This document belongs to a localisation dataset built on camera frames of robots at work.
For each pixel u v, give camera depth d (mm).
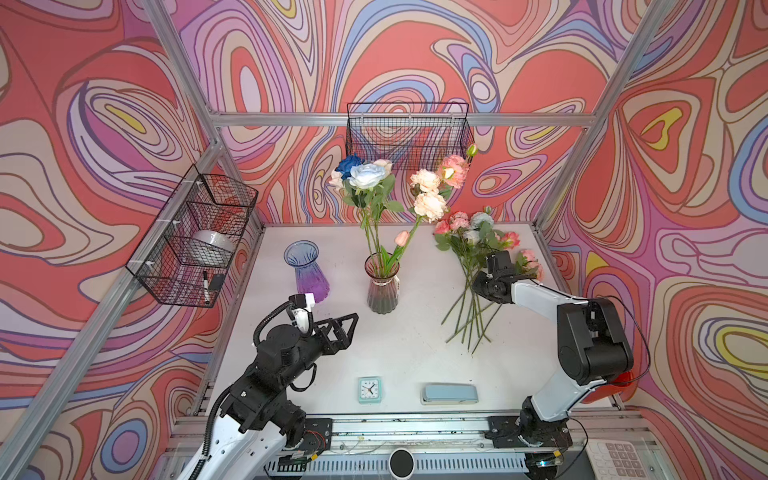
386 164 729
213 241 730
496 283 715
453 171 678
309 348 623
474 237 1113
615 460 689
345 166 695
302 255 884
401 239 770
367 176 664
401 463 656
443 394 767
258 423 481
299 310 599
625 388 681
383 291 864
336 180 764
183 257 729
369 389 784
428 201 686
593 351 473
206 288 719
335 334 602
